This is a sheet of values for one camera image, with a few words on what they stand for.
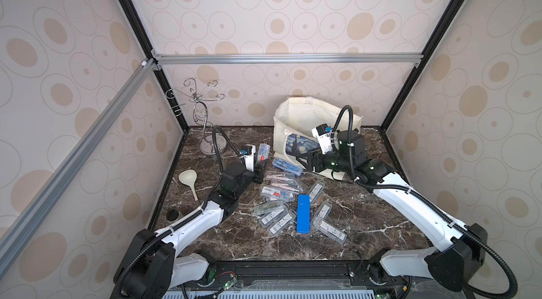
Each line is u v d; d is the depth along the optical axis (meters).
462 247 0.39
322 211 0.87
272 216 0.85
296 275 0.75
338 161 0.61
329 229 0.81
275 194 0.90
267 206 0.87
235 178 0.60
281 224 0.83
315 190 0.94
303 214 0.86
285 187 0.92
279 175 0.97
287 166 1.02
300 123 1.00
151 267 0.40
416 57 0.92
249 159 0.70
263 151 0.81
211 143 1.09
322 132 0.64
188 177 0.97
